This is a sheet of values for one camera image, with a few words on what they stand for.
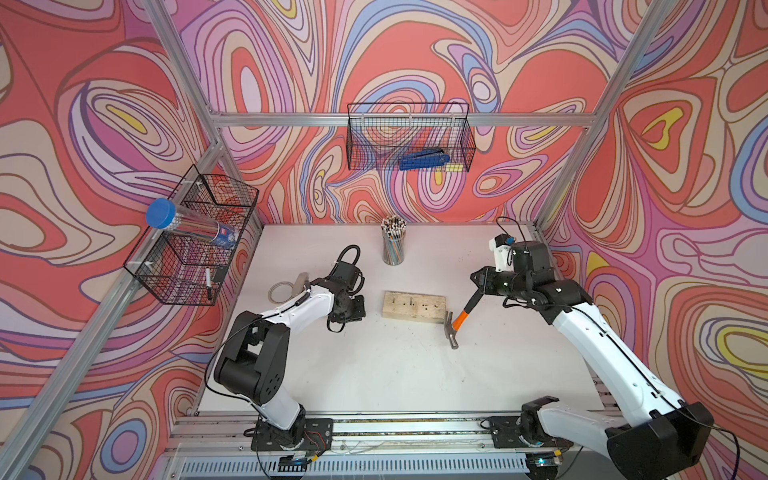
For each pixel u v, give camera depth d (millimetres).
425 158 905
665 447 382
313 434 734
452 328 819
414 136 959
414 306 933
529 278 557
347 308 760
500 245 679
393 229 942
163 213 617
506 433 735
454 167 839
